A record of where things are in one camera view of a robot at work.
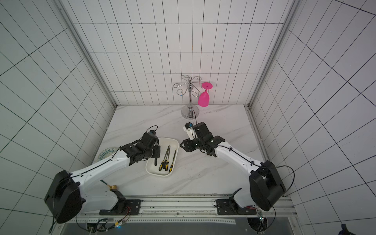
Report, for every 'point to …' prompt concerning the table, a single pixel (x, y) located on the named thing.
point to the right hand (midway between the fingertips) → (178, 145)
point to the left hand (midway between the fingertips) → (155, 153)
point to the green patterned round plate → (107, 152)
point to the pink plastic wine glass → (203, 97)
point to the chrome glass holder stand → (192, 85)
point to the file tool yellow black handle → (162, 163)
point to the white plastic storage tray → (152, 170)
